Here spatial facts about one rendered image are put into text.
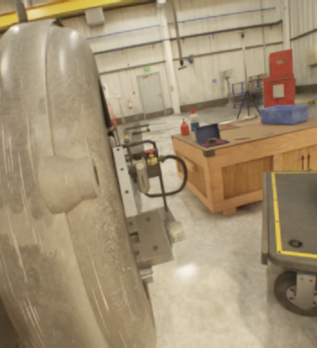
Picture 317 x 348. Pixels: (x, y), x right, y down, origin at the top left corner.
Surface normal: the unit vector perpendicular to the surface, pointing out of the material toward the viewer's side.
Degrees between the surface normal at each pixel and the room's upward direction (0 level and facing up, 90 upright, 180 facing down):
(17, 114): 57
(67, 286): 82
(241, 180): 90
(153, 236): 38
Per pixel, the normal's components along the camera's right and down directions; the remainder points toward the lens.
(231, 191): 0.18, 0.25
